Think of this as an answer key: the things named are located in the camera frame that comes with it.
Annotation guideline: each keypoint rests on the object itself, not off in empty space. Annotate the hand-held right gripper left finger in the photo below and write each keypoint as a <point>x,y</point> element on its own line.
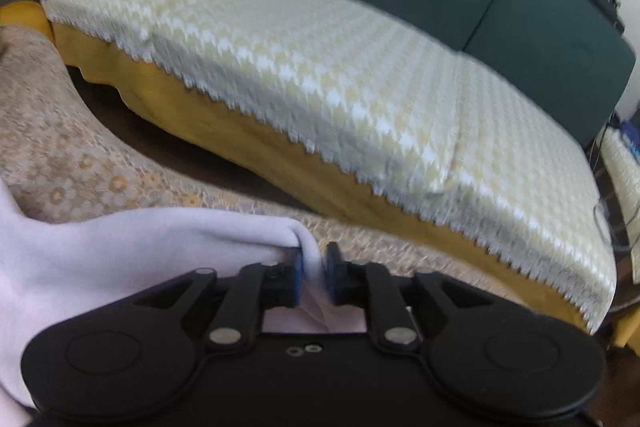
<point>298,279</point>

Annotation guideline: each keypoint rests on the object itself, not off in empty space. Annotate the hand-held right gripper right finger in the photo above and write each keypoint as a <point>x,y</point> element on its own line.
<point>330,277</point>

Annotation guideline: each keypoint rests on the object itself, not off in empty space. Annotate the wooden armchair with cream cover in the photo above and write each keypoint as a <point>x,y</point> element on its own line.
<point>622,187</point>

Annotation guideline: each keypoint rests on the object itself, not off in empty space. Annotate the sofa with cream houndstooth cover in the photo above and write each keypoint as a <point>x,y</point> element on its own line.
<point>325,82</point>

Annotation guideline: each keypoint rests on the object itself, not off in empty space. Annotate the light pink garment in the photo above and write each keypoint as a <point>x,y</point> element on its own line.
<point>125,257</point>

